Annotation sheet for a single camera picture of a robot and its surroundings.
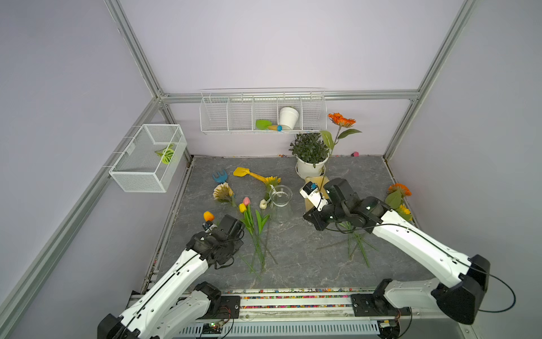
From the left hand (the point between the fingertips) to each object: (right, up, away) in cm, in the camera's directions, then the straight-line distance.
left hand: (237, 247), depth 78 cm
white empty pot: (+20, +53, +15) cm, 58 cm away
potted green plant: (+31, +37, +21) cm, 53 cm away
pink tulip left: (+3, +5, +16) cm, 17 cm away
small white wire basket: (-35, +33, +5) cm, 48 cm away
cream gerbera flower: (-11, +18, +22) cm, 31 cm away
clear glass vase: (+16, +18, +13) cm, 27 cm away
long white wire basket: (-5, +57, +22) cm, 62 cm away
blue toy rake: (-15, +25, +34) cm, 45 cm away
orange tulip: (-12, +11, +3) cm, 16 cm away
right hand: (+25, +13, -4) cm, 28 cm away
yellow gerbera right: (+71, +11, +14) cm, 73 cm away
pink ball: (+61, +40, +46) cm, 86 cm away
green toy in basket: (-28, +35, +3) cm, 45 cm away
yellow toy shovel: (-5, +29, +35) cm, 46 cm away
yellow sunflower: (+11, +24, +27) cm, 37 cm away
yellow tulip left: (-1, +11, +19) cm, 21 cm away
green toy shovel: (+8, +52, +23) cm, 57 cm away
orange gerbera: (+69, +17, +18) cm, 74 cm away
